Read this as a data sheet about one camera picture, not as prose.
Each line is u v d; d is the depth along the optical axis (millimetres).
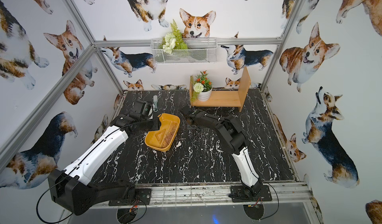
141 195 737
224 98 1066
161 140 933
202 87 932
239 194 734
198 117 703
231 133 597
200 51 926
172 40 782
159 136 952
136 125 553
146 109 616
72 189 373
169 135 952
